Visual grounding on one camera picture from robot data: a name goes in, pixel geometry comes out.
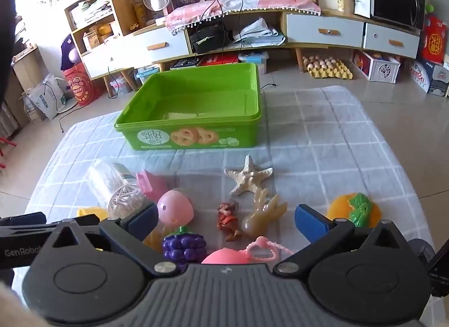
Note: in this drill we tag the black bag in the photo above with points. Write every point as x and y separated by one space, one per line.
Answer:
210 39

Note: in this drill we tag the red printed bag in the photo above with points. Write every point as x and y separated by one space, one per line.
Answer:
82 86

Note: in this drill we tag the black microwave oven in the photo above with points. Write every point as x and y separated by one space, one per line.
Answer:
396 4

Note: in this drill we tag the pink tasselled cloth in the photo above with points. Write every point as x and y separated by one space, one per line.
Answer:
266 4

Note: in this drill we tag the white plastic crate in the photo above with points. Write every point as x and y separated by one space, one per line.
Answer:
379 67

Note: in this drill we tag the pink egg toy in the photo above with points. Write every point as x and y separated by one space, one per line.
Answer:
174 207

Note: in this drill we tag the yellow plastic cup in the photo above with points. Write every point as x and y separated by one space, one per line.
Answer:
91 213

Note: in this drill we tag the purple grape toy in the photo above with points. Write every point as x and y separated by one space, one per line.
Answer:
184 246

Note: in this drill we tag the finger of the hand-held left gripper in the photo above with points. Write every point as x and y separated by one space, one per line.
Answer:
35 223

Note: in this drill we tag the checked grey tablecloth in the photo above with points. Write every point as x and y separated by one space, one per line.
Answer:
315 144

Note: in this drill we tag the white starfish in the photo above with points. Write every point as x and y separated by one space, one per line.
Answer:
247 177

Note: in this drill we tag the white and blue carton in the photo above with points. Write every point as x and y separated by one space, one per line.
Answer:
426 76

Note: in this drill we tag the white sack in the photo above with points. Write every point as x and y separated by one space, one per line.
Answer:
45 97

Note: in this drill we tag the brown squirrel figurine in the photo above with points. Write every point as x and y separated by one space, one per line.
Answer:
228 221

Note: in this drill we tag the clear cotton swab jar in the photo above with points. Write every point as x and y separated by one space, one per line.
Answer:
112 186

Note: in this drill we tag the wood and white TV cabinet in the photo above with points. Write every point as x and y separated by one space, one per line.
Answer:
315 30

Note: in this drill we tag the red gift box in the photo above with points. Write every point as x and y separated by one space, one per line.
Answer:
433 40

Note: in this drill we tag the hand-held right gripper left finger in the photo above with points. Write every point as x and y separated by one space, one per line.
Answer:
143 221

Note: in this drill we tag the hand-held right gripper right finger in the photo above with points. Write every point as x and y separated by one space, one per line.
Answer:
310 223

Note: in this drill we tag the pink card box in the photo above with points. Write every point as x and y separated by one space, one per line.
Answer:
151 183

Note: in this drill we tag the yellow egg tray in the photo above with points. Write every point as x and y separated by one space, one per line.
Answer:
326 67

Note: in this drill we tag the stack of papers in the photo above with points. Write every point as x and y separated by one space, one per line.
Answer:
258 33

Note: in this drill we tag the clear storage box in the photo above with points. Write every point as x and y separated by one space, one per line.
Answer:
147 75
254 62

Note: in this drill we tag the green plastic box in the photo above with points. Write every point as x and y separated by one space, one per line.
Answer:
189 102

